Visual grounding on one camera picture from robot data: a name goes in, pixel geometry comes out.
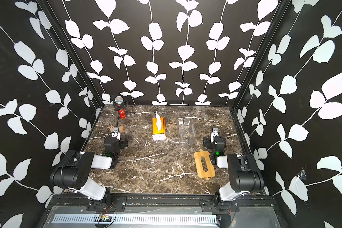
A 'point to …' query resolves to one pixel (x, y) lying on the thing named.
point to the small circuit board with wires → (103, 217)
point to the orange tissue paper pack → (158, 131)
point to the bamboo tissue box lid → (201, 173)
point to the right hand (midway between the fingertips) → (212, 133)
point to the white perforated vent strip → (138, 219)
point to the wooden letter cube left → (111, 128)
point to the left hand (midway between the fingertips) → (117, 133)
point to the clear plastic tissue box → (186, 129)
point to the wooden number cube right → (121, 128)
